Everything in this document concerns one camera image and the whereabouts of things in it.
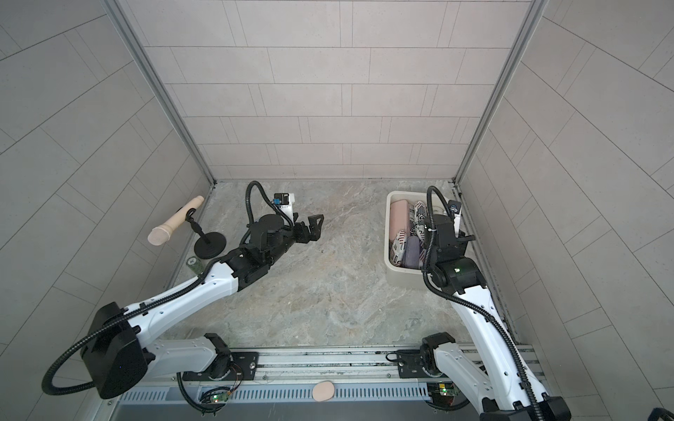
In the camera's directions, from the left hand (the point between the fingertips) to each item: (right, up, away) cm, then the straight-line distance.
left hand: (317, 214), depth 76 cm
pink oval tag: (+3, -45, -10) cm, 46 cm away
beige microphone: (-42, -5, -6) cm, 43 cm away
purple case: (+28, -12, +2) cm, 31 cm away
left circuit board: (-23, -45, -12) cm, 52 cm away
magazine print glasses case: (+24, -10, 0) cm, 26 cm away
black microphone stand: (-42, -12, +18) cm, 47 cm away
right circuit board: (+35, -46, -8) cm, 58 cm away
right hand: (+37, -3, -2) cm, 37 cm away
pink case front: (+26, -2, +9) cm, 28 cm away
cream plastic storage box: (+24, -18, 0) cm, 30 cm away
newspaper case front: (+32, -3, +8) cm, 33 cm away
